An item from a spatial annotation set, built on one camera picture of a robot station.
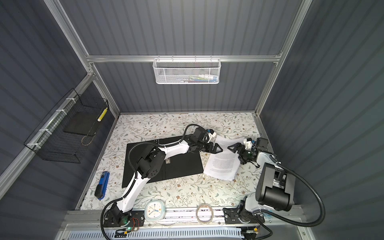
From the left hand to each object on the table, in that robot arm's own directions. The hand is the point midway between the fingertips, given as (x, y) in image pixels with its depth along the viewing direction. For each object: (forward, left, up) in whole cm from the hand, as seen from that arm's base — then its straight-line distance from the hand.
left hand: (218, 149), depth 95 cm
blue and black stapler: (-20, +68, -2) cm, 71 cm away
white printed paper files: (-9, -3, -2) cm, 10 cm away
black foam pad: (+6, +74, +24) cm, 78 cm away
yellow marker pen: (+9, +66, +24) cm, 71 cm away
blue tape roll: (-38, -19, -3) cm, 43 cm away
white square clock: (-32, +37, -1) cm, 50 cm away
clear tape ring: (-35, +16, -2) cm, 39 cm away
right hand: (-5, -8, +4) cm, 10 cm away
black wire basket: (-1, +79, +24) cm, 83 cm away
